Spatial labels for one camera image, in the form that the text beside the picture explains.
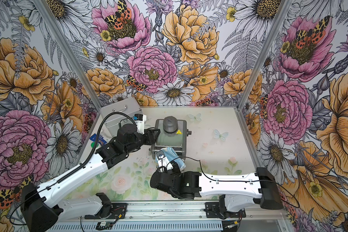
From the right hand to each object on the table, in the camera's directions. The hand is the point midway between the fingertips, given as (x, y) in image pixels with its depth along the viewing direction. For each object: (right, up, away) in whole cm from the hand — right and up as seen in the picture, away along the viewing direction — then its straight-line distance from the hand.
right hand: (164, 166), depth 70 cm
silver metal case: (-27, +32, +32) cm, 52 cm away
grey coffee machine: (+4, +15, +3) cm, 16 cm away
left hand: (-4, +14, +5) cm, 16 cm away
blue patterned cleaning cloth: (+4, +7, -6) cm, 10 cm away
